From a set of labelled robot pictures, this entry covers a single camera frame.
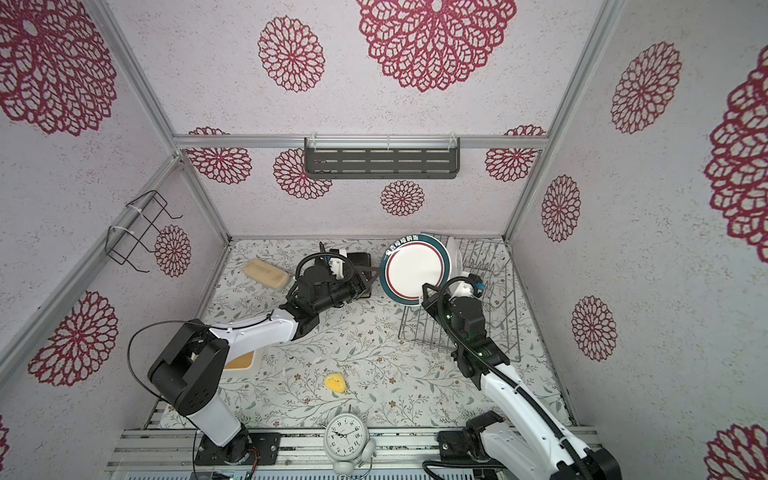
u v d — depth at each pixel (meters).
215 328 0.50
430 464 0.66
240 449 0.67
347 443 0.72
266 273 1.05
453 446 0.73
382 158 0.96
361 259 1.11
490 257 1.12
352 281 0.73
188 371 0.46
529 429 0.45
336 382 0.82
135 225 0.77
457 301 0.67
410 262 0.81
